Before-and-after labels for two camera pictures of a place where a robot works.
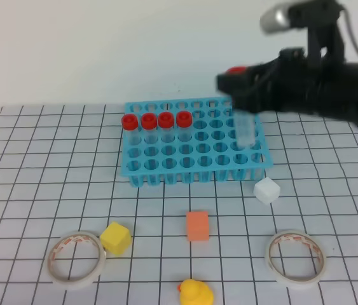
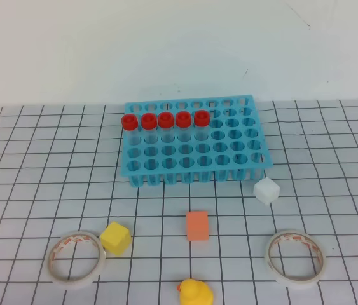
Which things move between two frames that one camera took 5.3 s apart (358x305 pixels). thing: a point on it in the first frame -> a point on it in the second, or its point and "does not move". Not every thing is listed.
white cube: x=266 y=190 does not move
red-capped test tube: x=245 y=121 -> x=202 y=119
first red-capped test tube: x=130 y=125 does not move
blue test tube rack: x=222 y=145 does not move
